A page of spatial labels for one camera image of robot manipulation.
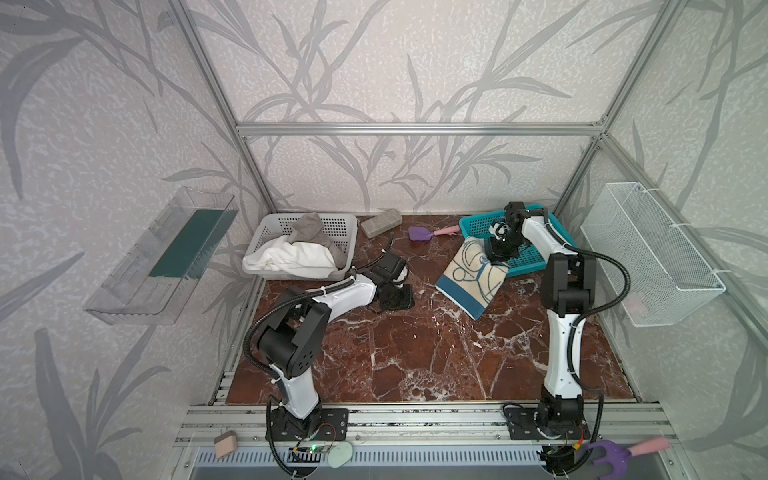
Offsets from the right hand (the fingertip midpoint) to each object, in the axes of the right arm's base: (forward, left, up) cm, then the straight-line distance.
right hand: (489, 250), depth 104 cm
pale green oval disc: (-58, +45, -1) cm, 74 cm away
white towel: (-9, +67, +8) cm, 68 cm away
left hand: (-19, +26, +2) cm, 32 cm away
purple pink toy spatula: (+11, +23, -4) cm, 26 cm away
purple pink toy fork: (-58, -20, -4) cm, 62 cm away
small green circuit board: (-57, +53, -3) cm, 78 cm away
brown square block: (-57, +72, -1) cm, 92 cm away
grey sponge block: (+15, +39, -2) cm, 42 cm away
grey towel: (+6, +64, +5) cm, 64 cm away
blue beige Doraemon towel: (-13, +8, +3) cm, 16 cm away
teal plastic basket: (+9, +3, +2) cm, 10 cm away
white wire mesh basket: (-31, -25, +31) cm, 50 cm away
